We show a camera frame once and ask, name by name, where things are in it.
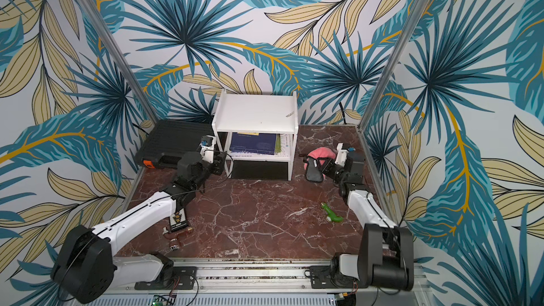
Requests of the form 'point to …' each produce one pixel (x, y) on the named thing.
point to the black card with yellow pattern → (178, 220)
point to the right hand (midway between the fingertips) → (319, 158)
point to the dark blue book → (256, 143)
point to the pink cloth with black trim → (315, 161)
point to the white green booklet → (278, 146)
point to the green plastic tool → (331, 217)
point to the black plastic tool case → (168, 139)
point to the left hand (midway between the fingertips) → (220, 152)
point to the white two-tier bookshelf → (256, 113)
